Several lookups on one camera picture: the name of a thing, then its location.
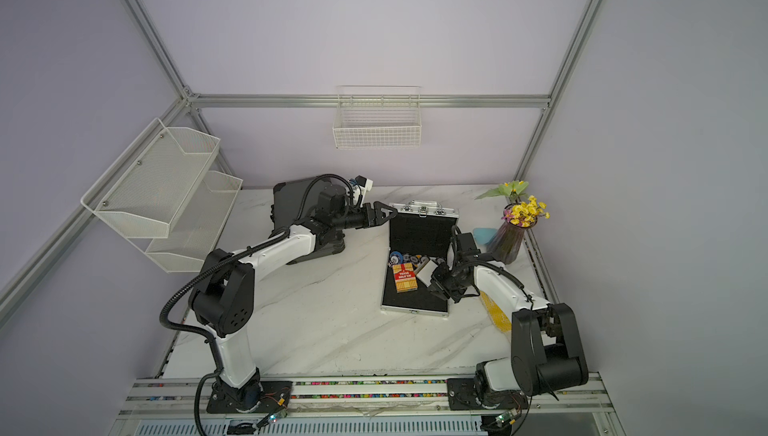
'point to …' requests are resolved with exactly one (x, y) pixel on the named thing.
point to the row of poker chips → (399, 258)
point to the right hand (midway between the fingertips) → (431, 291)
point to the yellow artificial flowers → (525, 208)
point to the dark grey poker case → (296, 201)
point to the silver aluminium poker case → (419, 228)
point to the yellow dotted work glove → (496, 314)
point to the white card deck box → (425, 273)
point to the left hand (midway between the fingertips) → (391, 214)
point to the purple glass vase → (506, 244)
